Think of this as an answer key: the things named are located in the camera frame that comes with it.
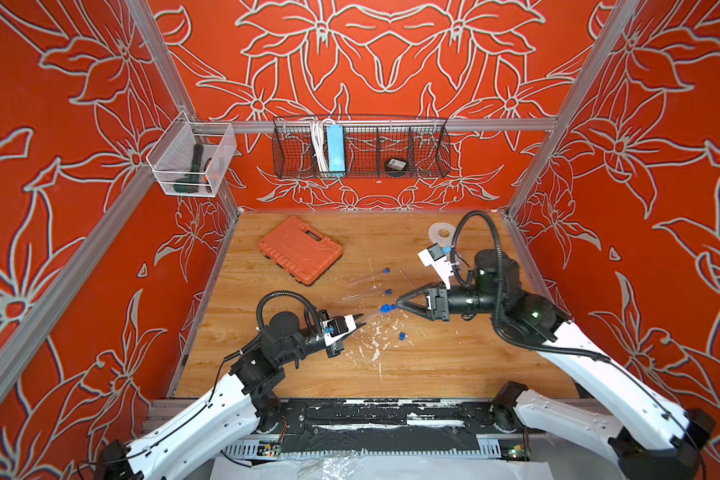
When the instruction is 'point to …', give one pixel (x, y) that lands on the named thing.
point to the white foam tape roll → (442, 233)
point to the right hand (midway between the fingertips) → (399, 307)
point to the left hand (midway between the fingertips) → (360, 316)
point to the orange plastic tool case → (300, 251)
